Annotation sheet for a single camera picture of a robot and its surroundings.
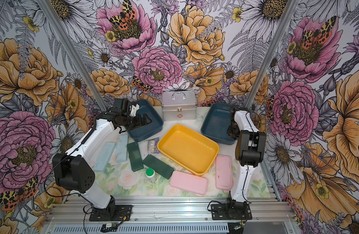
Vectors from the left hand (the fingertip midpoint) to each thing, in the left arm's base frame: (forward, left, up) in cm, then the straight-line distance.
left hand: (145, 127), depth 85 cm
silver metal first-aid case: (+27, -19, -8) cm, 34 cm away
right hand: (-2, -55, -11) cm, 56 cm away
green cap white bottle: (-24, -4, -11) cm, 26 cm away
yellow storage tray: (-4, -25, -19) cm, 31 cm away
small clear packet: (-1, -2, -17) cm, 17 cm away
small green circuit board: (-44, +13, -19) cm, 50 cm away
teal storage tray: (+29, +1, -15) cm, 33 cm away
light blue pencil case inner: (-6, +17, -18) cm, 26 cm away
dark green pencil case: (-12, +7, -19) cm, 24 cm away
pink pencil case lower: (-24, -25, -20) cm, 40 cm away
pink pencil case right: (-20, -45, -19) cm, 53 cm away
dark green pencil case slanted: (-15, -6, -20) cm, 26 cm away
